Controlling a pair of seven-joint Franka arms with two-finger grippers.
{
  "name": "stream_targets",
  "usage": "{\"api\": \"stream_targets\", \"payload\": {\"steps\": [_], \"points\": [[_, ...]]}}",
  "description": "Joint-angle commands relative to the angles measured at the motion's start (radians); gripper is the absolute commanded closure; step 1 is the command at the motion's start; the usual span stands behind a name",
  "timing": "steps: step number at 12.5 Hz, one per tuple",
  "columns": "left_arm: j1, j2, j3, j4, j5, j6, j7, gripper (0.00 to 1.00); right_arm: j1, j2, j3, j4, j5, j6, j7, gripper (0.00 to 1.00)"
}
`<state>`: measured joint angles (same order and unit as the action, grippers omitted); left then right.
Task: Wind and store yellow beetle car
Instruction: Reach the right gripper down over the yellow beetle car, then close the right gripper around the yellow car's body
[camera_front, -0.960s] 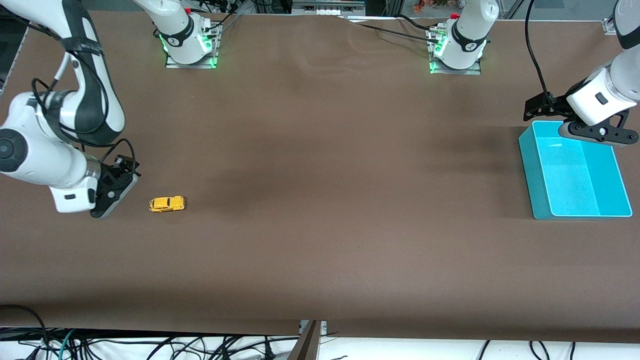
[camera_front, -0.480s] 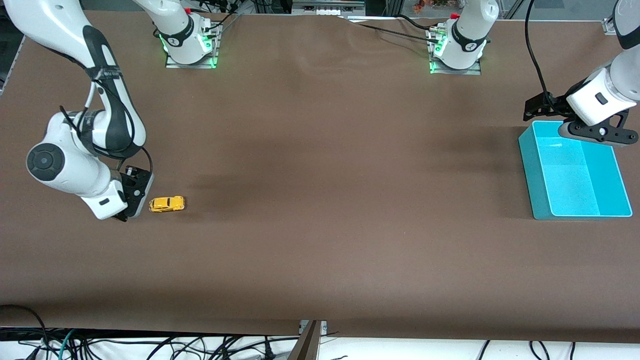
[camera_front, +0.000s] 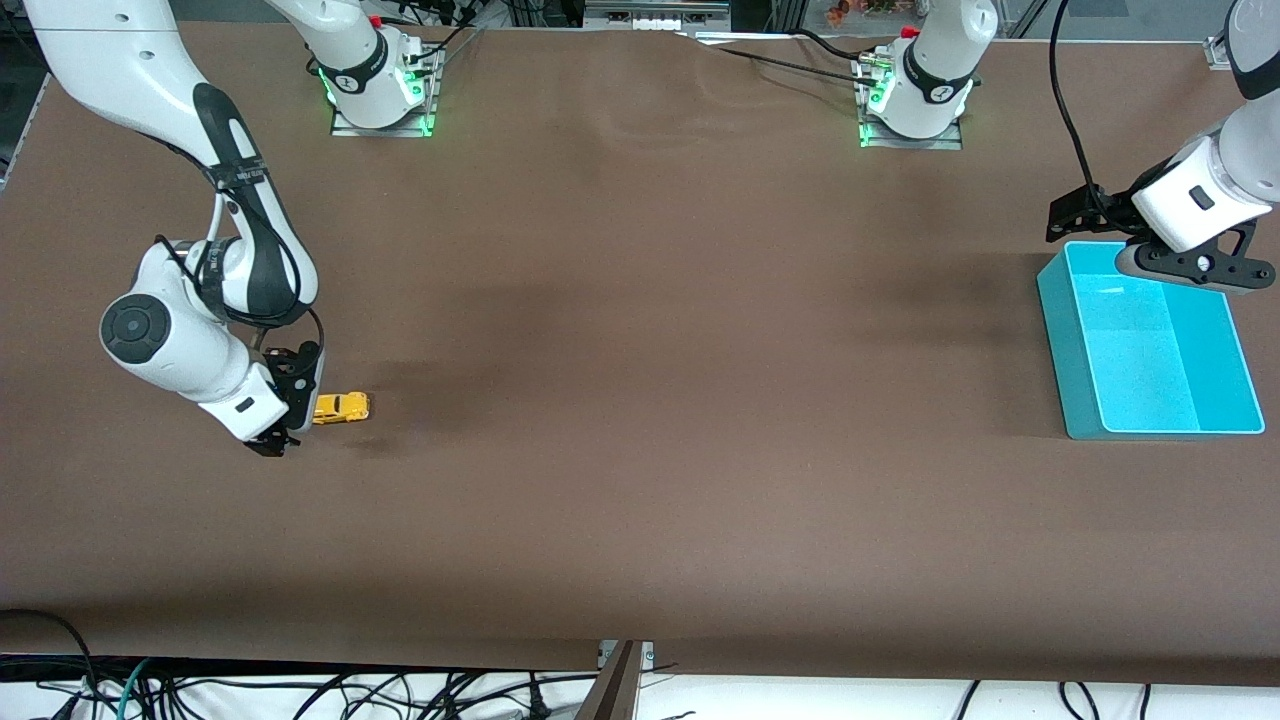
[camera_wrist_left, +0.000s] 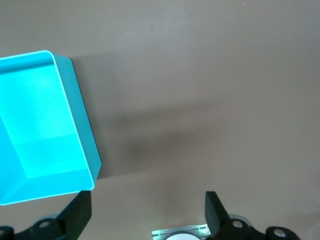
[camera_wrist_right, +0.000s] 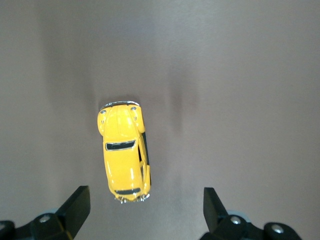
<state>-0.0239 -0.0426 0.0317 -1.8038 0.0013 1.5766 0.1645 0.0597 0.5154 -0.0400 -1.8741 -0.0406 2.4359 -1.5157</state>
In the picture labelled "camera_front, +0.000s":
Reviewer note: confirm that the brown table mat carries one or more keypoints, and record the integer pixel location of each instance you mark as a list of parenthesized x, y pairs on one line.
[(640, 400)]

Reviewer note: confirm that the grey table leg beam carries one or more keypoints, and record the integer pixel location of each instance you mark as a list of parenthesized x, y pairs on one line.
[(615, 695)]

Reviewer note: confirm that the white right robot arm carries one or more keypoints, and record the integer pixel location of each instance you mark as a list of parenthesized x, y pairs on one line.
[(130, 60)]

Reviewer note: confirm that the orange background item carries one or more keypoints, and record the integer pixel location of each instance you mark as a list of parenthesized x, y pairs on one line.
[(840, 12)]

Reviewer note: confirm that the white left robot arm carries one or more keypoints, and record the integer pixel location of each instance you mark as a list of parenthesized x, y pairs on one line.
[(940, 55)]

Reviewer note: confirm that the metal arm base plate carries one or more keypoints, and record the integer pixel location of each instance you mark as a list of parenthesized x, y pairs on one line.
[(345, 128), (940, 143)]

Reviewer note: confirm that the small metal edge bracket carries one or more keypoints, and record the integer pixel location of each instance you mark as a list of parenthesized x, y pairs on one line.
[(648, 655)]

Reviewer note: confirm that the white power strip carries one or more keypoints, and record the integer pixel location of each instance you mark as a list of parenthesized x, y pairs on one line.
[(655, 22)]

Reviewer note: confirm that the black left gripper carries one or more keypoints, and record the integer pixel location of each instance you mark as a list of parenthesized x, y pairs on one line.
[(1108, 212)]

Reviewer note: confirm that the teal plastic bin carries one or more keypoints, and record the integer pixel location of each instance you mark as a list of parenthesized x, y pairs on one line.
[(1140, 370)]

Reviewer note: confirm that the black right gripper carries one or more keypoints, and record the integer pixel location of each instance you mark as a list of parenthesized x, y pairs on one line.
[(291, 376)]

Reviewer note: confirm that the yellow toy beetle car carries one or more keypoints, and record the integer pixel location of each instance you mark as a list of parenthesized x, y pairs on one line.
[(345, 408)]

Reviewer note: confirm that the metal corner bracket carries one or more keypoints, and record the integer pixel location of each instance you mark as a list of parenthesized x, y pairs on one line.
[(1217, 52)]

